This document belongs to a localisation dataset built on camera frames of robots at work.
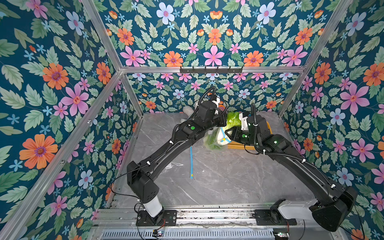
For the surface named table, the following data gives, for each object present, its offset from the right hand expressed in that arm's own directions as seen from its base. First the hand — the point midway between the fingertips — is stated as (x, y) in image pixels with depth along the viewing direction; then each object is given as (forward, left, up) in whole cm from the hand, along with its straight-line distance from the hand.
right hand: (230, 129), depth 73 cm
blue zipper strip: (-5, +22, -29) cm, 36 cm away
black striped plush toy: (+40, +1, -21) cm, 45 cm away
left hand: (+4, +1, +7) cm, 8 cm away
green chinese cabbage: (+1, -1, +5) cm, 5 cm away
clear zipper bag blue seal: (-6, +4, 0) cm, 7 cm away
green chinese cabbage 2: (0, +9, -11) cm, 14 cm away
